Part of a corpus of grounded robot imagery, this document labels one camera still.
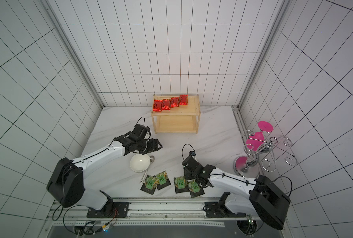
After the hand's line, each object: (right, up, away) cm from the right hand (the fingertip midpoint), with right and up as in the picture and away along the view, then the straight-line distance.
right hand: (185, 171), depth 86 cm
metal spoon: (-20, +7, +1) cm, 21 cm away
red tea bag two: (-12, +40, +4) cm, 42 cm away
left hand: (-17, +13, -1) cm, 22 cm away
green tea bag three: (-2, -6, -4) cm, 8 cm away
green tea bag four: (+4, -6, -6) cm, 9 cm away
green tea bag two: (-12, -4, -3) cm, 13 cm away
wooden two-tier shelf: (-1, +30, +25) cm, 39 cm away
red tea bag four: (-1, +44, +7) cm, 44 cm away
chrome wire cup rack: (+36, +3, -2) cm, 36 cm away
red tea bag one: (-17, +39, +4) cm, 43 cm away
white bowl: (-27, +5, +1) cm, 28 cm away
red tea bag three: (-6, +42, +5) cm, 43 cm away
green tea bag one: (-20, -6, -4) cm, 21 cm away
